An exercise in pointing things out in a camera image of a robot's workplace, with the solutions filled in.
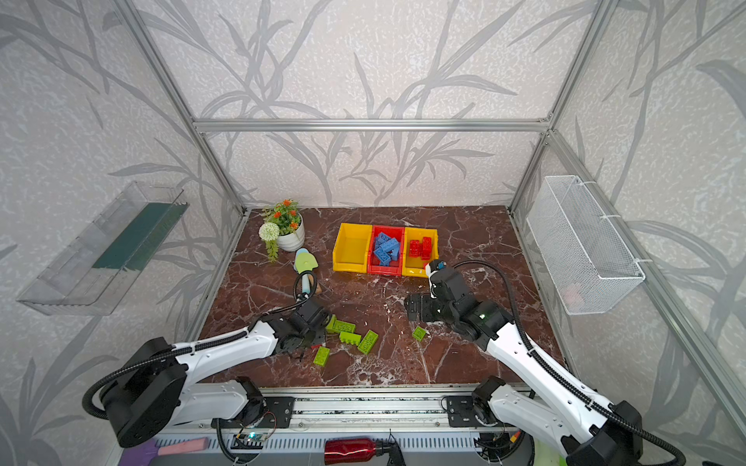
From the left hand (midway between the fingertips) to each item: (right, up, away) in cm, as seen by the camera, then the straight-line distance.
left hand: (324, 325), depth 88 cm
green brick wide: (+6, 0, -1) cm, 6 cm away
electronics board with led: (-15, -24, -16) cm, 33 cm away
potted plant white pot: (-16, +30, +9) cm, 35 cm away
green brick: (+1, -7, -6) cm, 9 cm away
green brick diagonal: (+13, -4, -2) cm, 14 cm away
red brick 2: (+29, +22, +17) cm, 41 cm away
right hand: (+28, +12, -10) cm, 32 cm away
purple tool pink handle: (-37, -24, -21) cm, 48 cm away
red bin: (+22, +17, +11) cm, 30 cm away
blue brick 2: (+17, +26, +17) cm, 35 cm away
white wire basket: (+63, +23, -25) cm, 71 cm away
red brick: (+33, +23, +14) cm, 42 cm away
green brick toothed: (+8, -3, -3) cm, 9 cm away
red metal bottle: (+11, -21, -22) cm, 33 cm away
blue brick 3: (+17, +20, +12) cm, 29 cm away
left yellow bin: (+6, +21, +15) cm, 27 cm away
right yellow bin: (+29, +16, +16) cm, 37 cm away
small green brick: (+29, -2, -1) cm, 29 cm away
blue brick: (+21, +23, +15) cm, 35 cm away
